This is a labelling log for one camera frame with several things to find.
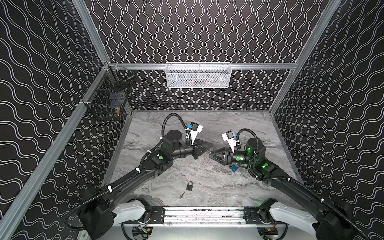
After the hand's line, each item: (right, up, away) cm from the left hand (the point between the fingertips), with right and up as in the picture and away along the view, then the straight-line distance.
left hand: (215, 146), depth 64 cm
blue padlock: (+15, -16, +25) cm, 34 cm away
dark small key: (-16, -29, +18) cm, 38 cm away
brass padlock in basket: (-51, +17, +18) cm, 57 cm away
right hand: (-2, -5, +4) cm, 7 cm away
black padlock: (-11, -26, +20) cm, 34 cm away
